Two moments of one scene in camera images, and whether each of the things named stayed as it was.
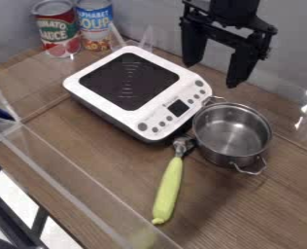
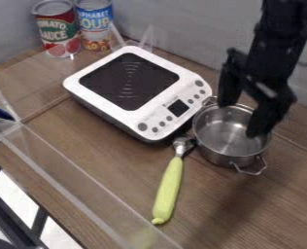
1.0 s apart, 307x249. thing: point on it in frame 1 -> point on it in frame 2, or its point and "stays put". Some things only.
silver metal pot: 230,134 stays put
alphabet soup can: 94,25 stays put
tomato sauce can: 57,22 stays put
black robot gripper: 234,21 -> 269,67
